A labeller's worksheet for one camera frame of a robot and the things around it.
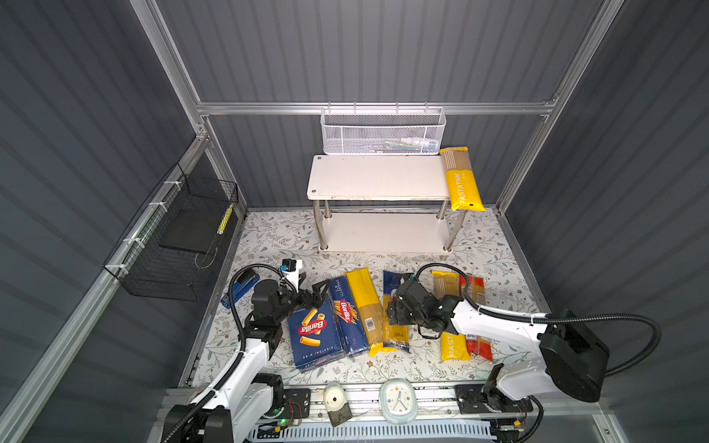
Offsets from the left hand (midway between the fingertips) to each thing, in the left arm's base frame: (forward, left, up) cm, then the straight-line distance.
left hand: (316, 278), depth 82 cm
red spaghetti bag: (-19, -47, -11) cm, 52 cm away
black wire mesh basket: (+2, +38, +13) cm, 40 cm away
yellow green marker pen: (+14, +26, +13) cm, 32 cm away
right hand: (-8, -25, -10) cm, 28 cm away
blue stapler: (+4, +27, -11) cm, 30 cm away
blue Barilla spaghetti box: (-6, -9, -11) cm, 15 cm away
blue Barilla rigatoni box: (-14, +1, -8) cm, 16 cm away
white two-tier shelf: (+22, -21, +20) cm, 36 cm away
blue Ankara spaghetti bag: (-15, -23, -11) cm, 29 cm away
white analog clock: (-31, -22, -12) cm, 40 cm away
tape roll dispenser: (-31, -5, -8) cm, 33 cm away
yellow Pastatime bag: (-19, -40, -12) cm, 46 cm away
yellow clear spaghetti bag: (-5, -16, -12) cm, 21 cm away
